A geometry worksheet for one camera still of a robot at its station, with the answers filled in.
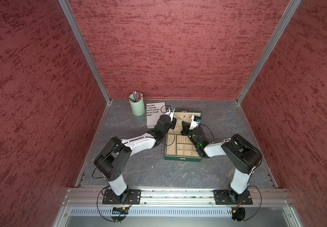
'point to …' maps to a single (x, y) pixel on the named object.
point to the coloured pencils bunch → (137, 95)
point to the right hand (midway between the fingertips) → (182, 123)
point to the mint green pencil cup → (137, 103)
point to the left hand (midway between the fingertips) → (171, 115)
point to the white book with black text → (154, 111)
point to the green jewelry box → (179, 148)
